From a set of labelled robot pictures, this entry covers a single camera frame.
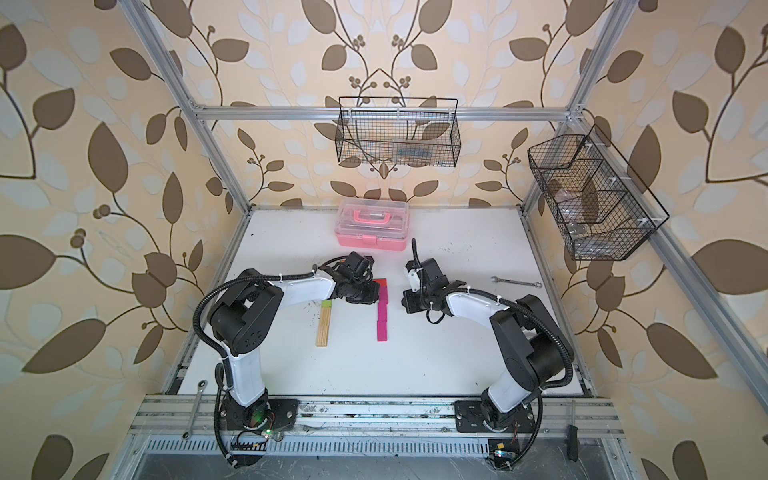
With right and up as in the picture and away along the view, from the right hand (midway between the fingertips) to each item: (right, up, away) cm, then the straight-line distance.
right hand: (405, 301), depth 92 cm
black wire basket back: (-2, +55, +4) cm, 55 cm away
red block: (-7, +5, +7) cm, 11 cm away
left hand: (-9, +2, +3) cm, 10 cm away
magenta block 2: (-7, -3, -1) cm, 8 cm away
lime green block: (-25, -1, +1) cm, 25 cm away
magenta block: (-7, +1, +4) cm, 8 cm away
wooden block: (-25, -5, -1) cm, 25 cm away
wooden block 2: (-25, -9, -4) cm, 27 cm away
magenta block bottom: (-7, -8, -3) cm, 11 cm away
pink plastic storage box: (-11, +25, +7) cm, 28 cm away
